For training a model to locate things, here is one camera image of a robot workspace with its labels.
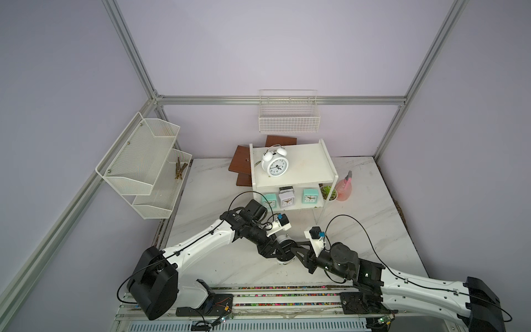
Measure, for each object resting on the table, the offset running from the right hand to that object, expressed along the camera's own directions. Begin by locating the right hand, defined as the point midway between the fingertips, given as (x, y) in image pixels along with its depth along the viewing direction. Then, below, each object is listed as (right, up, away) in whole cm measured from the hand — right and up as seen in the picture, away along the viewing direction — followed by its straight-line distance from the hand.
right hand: (295, 248), depth 74 cm
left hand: (-6, -1, -1) cm, 6 cm away
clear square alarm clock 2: (-3, +17, +6) cm, 18 cm away
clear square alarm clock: (-3, +20, +7) cm, 22 cm away
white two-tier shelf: (0, +27, -5) cm, 27 cm away
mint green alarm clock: (-10, +17, +5) cm, 20 cm away
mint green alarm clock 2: (+7, +19, +6) cm, 21 cm away
